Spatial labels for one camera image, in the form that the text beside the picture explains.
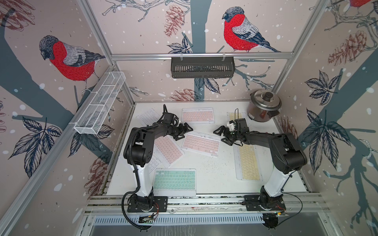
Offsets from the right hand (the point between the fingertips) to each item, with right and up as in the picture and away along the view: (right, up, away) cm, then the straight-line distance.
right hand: (217, 134), depth 96 cm
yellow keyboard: (+16, -17, -10) cm, 26 cm away
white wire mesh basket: (-68, +22, -14) cm, 73 cm away
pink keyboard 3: (-33, -10, -3) cm, 35 cm away
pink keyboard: (-12, +12, +15) cm, 23 cm away
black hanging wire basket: (-9, +47, +8) cm, 48 cm away
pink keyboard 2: (-9, -7, 0) cm, 11 cm away
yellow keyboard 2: (+13, +12, +16) cm, 24 cm away
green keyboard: (-27, -25, -16) cm, 40 cm away
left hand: (-18, +2, +1) cm, 18 cm away
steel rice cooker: (+30, +19, -1) cm, 35 cm away
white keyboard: (-51, +11, +15) cm, 55 cm away
